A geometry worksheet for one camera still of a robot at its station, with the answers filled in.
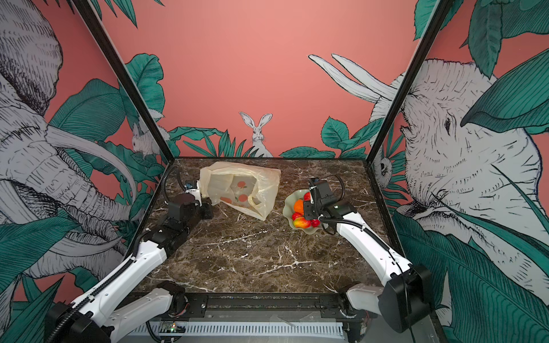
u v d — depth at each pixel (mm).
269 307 747
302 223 882
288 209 971
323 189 616
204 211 712
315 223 910
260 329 701
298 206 964
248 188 1072
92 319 392
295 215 932
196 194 698
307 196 982
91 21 718
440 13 698
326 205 610
